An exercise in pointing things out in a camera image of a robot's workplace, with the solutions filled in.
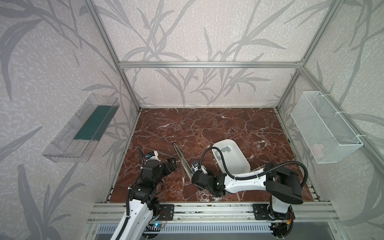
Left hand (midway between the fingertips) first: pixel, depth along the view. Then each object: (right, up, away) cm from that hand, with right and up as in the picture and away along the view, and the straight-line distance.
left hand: (172, 157), depth 82 cm
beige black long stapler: (+8, -9, +6) cm, 13 cm away
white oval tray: (+38, -4, +11) cm, 40 cm away
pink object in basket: (+74, +7, -9) cm, 75 cm away
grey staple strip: (+33, +2, +14) cm, 35 cm away
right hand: (+14, -8, +2) cm, 16 cm away
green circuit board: (-6, -30, -12) cm, 32 cm away
